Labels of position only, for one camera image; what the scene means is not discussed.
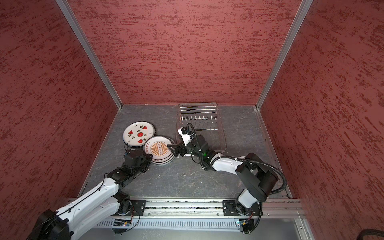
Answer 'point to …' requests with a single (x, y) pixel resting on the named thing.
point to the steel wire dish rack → (206, 119)
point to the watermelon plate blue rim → (138, 133)
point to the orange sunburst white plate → (161, 154)
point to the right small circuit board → (246, 225)
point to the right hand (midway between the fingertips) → (172, 144)
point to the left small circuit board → (119, 222)
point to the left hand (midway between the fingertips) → (154, 157)
